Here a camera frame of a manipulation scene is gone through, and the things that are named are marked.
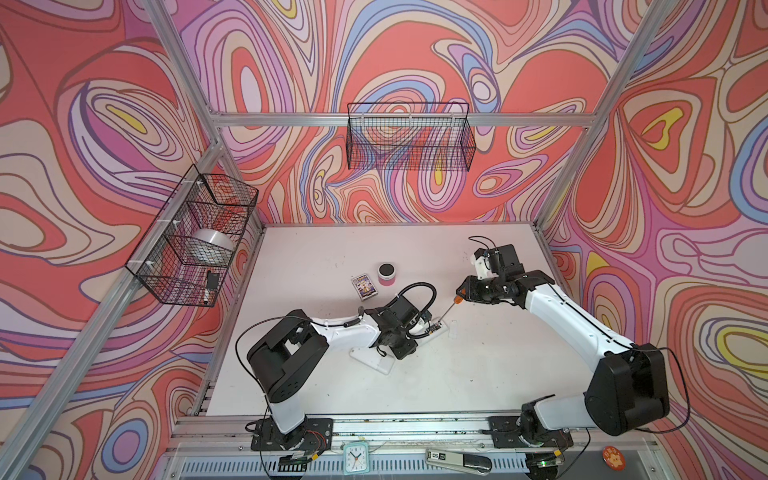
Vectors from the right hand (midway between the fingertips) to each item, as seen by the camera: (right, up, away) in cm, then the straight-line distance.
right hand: (464, 297), depth 85 cm
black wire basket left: (-74, +11, -19) cm, 77 cm away
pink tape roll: (-23, +6, +13) cm, 27 cm away
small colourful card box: (-30, +2, +14) cm, 33 cm away
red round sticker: (+32, -36, -15) cm, 51 cm away
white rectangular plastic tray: (-28, -18, +1) cm, 33 cm away
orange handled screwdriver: (-2, -1, -1) cm, 2 cm away
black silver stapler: (-5, -34, -19) cm, 40 cm away
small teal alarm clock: (-30, -35, -16) cm, 49 cm away
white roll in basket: (-65, +15, -15) cm, 68 cm away
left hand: (-15, -14, +4) cm, 21 cm away
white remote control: (-5, -11, +5) cm, 13 cm away
